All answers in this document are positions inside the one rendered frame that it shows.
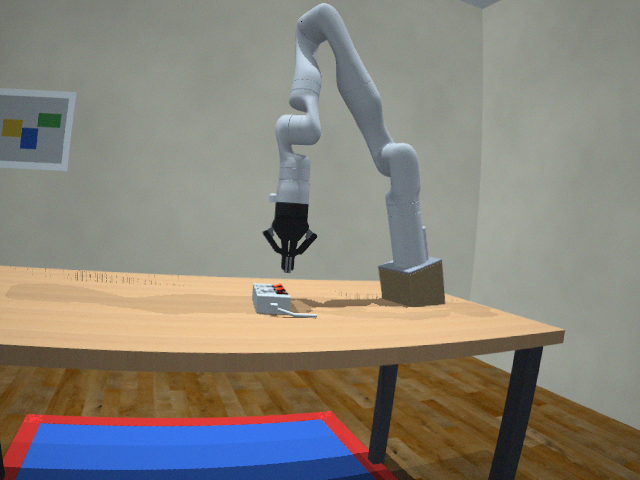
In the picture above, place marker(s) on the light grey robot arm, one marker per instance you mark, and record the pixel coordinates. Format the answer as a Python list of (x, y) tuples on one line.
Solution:
[(397, 161)]

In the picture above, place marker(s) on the white power strip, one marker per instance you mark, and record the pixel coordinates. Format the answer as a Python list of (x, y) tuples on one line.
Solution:
[(267, 300)]

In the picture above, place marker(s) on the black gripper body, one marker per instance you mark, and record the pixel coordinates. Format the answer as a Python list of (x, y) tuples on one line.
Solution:
[(291, 215)]

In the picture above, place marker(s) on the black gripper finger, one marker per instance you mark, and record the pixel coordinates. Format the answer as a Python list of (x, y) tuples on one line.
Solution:
[(284, 251), (310, 237)]

